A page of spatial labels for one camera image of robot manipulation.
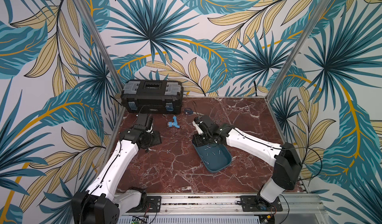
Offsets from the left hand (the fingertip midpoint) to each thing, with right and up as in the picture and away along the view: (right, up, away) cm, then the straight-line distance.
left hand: (156, 142), depth 78 cm
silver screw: (+28, -7, +14) cm, 32 cm away
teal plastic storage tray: (+33, -12, +11) cm, 36 cm away
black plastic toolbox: (-8, +26, +21) cm, 34 cm away
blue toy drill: (+7, +8, +24) cm, 26 cm away
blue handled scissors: (+16, +16, +32) cm, 39 cm away
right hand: (+20, 0, +4) cm, 20 cm away
